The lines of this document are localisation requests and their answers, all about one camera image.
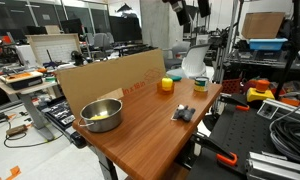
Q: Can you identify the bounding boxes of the white box with orange top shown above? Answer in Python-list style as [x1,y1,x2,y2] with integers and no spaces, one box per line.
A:
[0,70,44,91]

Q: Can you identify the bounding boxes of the yellow emergency stop button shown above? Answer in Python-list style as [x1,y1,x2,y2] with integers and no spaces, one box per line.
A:
[245,79,276,103]

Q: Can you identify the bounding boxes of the blue plastic bin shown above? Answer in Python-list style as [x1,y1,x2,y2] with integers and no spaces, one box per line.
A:
[248,37,289,52]

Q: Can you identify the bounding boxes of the grey side desk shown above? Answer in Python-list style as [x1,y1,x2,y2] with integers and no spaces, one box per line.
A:
[0,79,60,142]

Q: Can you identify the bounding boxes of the grey plush toy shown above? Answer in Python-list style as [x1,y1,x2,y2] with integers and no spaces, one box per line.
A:
[171,104,197,123]

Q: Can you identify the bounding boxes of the green labelled tin can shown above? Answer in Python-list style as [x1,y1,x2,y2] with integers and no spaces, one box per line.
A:
[193,76,210,93]

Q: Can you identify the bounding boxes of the white pegboard panel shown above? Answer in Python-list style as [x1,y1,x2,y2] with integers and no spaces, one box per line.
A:
[25,33,82,66]

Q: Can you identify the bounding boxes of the small black monitor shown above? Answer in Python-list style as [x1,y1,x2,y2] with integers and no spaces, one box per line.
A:
[59,18,85,36]

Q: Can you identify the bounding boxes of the brown cardboard box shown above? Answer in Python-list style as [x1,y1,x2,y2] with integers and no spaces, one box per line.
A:
[240,11,286,40]

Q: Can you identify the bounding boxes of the black cable bundle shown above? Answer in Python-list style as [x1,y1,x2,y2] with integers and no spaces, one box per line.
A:
[268,99,300,164]

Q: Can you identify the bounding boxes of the red plastic crate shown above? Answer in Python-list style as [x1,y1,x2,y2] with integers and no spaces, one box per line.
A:
[221,78,242,95]

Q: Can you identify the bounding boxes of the white office chair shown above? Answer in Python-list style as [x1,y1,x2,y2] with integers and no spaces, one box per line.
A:
[165,43,212,80]

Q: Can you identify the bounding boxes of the black perforated breadboard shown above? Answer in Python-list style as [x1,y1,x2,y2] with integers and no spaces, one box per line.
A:
[185,99,300,180]

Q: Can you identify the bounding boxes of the black clamp orange handle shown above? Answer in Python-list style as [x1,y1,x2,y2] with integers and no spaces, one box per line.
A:
[219,94,251,112]
[190,132,239,167]

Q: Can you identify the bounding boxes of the black tripod pole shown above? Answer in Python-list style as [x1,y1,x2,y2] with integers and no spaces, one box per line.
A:
[274,0,300,101]

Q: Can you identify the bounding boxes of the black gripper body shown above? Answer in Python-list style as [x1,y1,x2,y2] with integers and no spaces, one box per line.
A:
[161,0,185,13]

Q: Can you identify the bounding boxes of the large cardboard sheet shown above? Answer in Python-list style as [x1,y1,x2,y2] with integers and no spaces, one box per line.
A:
[56,48,167,119]

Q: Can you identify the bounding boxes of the black equipment tray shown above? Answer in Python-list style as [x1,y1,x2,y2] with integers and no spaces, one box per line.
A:
[38,96,88,149]

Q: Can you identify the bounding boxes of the orange block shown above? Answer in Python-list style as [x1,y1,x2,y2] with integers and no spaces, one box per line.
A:
[156,81,175,95]

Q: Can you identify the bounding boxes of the steel pot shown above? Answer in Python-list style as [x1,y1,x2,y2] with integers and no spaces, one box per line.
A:
[77,97,124,134]

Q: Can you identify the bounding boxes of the small cardboard piece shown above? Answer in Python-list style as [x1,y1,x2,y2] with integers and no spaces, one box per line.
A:
[97,87,125,101]

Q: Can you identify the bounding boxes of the grey office chair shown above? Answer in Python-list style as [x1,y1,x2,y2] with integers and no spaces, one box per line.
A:
[92,32,115,58]

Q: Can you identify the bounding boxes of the brown power brick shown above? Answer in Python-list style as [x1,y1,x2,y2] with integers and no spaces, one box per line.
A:
[5,123,29,137]

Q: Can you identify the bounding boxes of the large black monitor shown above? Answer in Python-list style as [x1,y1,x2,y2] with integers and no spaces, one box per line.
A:
[108,15,143,44]

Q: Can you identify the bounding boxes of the aluminium extrusion bar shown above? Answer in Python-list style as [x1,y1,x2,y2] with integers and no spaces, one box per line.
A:
[256,98,300,123]
[245,151,300,180]

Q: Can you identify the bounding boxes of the metal shelf rack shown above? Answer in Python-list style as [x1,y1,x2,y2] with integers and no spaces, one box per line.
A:
[212,0,300,84]

